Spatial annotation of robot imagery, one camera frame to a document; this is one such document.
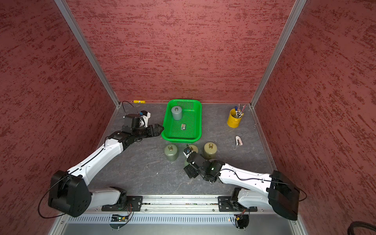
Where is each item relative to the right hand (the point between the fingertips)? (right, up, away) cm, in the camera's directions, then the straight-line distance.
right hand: (192, 166), depth 81 cm
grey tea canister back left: (-11, +32, +24) cm, 42 cm away
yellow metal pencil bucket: (+28, +25, +19) cm, 43 cm away
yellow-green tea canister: (+11, +8, +4) cm, 14 cm away
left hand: (-20, +20, +2) cm, 28 cm away
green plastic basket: (-7, +25, +29) cm, 39 cm away
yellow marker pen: (-45, +41, +41) cm, 73 cm away
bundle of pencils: (+30, +31, +11) cm, 45 cm away
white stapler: (+32, +12, +16) cm, 37 cm away
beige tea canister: (+2, +7, +13) cm, 15 cm away
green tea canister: (-13, +7, +4) cm, 15 cm away
